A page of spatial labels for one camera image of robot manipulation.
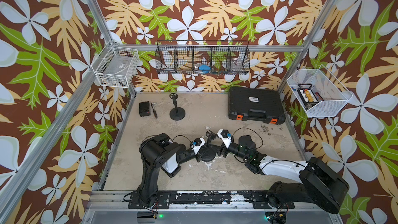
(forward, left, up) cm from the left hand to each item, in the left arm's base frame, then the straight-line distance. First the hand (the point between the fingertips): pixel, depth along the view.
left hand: (209, 144), depth 87 cm
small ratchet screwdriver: (+27, +38, -5) cm, 47 cm away
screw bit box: (+20, -53, +20) cm, 60 cm away
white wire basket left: (+33, +51, +28) cm, 67 cm away
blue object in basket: (+40, +2, +22) cm, 46 cm away
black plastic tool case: (+31, -34, -1) cm, 46 cm away
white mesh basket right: (+20, -59, +21) cm, 66 cm away
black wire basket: (+50, +3, +24) cm, 55 cm away
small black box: (+28, +44, -3) cm, 52 cm away
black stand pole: (-2, 0, +15) cm, 15 cm away
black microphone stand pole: (+26, +21, +12) cm, 35 cm away
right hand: (0, -1, +7) cm, 7 cm away
